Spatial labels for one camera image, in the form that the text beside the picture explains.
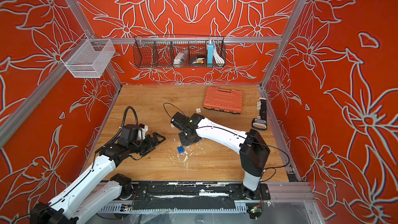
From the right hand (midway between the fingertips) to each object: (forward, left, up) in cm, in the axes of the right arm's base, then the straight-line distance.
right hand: (180, 138), depth 62 cm
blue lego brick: (+6, +3, -26) cm, 27 cm away
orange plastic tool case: (+40, -25, -22) cm, 52 cm away
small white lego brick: (+34, -6, -27) cm, 43 cm away
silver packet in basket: (+50, +4, +4) cm, 51 cm away
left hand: (+3, +1, -3) cm, 4 cm away
